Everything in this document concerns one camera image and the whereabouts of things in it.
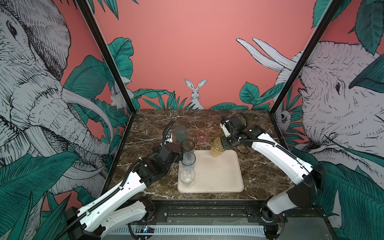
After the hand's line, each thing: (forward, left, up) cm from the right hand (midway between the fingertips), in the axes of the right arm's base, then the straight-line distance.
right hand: (221, 140), depth 79 cm
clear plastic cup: (-13, +19, -15) cm, 28 cm away
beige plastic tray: (-11, -1, -20) cm, 22 cm away
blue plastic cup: (-4, +18, -14) cm, 23 cm away
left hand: (-5, +26, +3) cm, 27 cm away
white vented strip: (-38, +12, -20) cm, 45 cm away
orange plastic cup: (-5, +3, -1) cm, 6 cm away
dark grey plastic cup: (+2, +19, -8) cm, 21 cm away
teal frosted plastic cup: (+18, +25, -18) cm, 35 cm away
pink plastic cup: (+16, +10, -18) cm, 26 cm away
